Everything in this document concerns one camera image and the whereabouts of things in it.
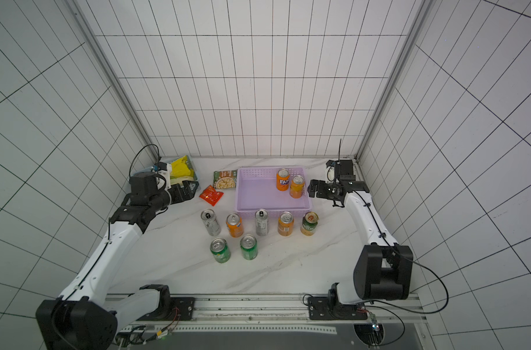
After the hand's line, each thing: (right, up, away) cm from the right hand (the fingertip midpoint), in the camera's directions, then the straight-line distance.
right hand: (312, 187), depth 87 cm
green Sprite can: (-25, -21, -9) cm, 34 cm away
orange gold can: (-5, 0, +9) cm, 10 cm away
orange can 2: (-11, -14, -3) cm, 18 cm away
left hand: (-49, 0, -7) cm, 49 cm away
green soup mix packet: (-40, +3, +23) cm, 47 cm away
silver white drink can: (-40, -13, -5) cm, 42 cm away
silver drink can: (-20, -13, -5) cm, 25 cm away
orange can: (-31, -14, -3) cm, 34 cm away
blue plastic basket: (-75, +13, +36) cm, 85 cm away
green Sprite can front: (-35, -22, -11) cm, 43 cm away
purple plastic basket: (-24, -2, +19) cm, 31 cm away
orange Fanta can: (-11, +3, +11) cm, 16 cm away
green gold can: (-2, -14, -3) cm, 14 cm away
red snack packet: (-46, -5, +16) cm, 49 cm away
